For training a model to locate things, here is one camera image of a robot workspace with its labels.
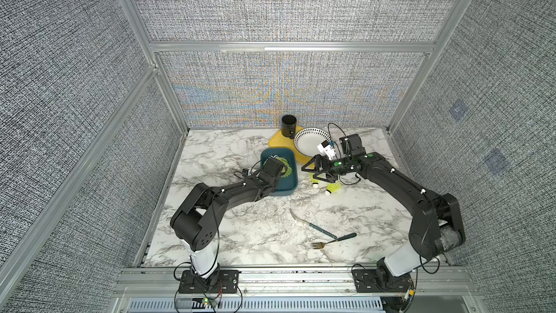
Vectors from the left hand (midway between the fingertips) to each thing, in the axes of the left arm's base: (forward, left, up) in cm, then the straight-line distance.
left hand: (282, 168), depth 94 cm
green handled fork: (-30, -13, -7) cm, 34 cm away
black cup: (+27, -5, -1) cm, 27 cm away
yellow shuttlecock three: (-4, -15, -7) cm, 17 cm away
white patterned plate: (+21, -15, -6) cm, 27 cm away
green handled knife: (-23, -11, -8) cm, 27 cm away
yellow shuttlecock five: (+3, -4, -5) cm, 7 cm away
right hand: (-7, -9, +11) cm, 16 cm away
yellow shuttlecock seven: (-7, -22, -6) cm, 24 cm away
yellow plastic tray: (+24, +1, -8) cm, 26 cm away
